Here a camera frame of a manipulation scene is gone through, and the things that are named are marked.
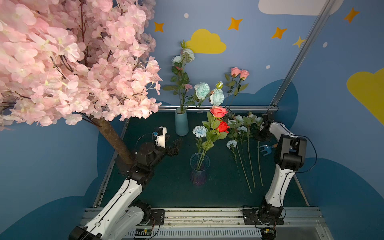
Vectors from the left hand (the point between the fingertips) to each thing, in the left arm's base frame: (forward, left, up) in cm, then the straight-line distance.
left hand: (175, 135), depth 74 cm
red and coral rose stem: (0, -20, +6) cm, 21 cm away
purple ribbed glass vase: (-9, -12, -11) cm, 19 cm away
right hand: (+18, -57, -25) cm, 64 cm away
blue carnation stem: (+11, -34, -24) cm, 43 cm away
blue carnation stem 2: (-3, -40, -28) cm, 49 cm away
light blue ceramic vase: (+21, -1, -14) cm, 25 cm away
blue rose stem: (+34, -53, -23) cm, 67 cm away
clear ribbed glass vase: (+25, -32, -9) cm, 41 cm away
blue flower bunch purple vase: (+30, -56, -25) cm, 68 cm away
